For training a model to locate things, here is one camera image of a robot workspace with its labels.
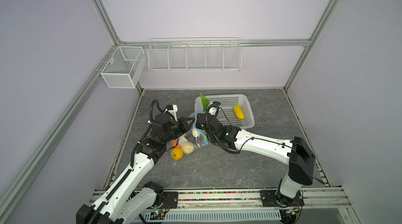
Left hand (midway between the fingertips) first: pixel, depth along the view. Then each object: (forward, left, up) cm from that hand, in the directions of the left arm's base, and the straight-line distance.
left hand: (195, 121), depth 72 cm
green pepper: (+11, -5, +1) cm, 12 cm away
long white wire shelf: (+47, 0, +5) cm, 47 cm away
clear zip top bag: (-5, +2, -7) cm, 9 cm away
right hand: (+5, -1, -3) cm, 6 cm away
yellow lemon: (-7, +11, -20) cm, 24 cm away
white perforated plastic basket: (+24, -20, -26) cm, 41 cm away
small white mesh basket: (+46, +46, -2) cm, 65 cm away
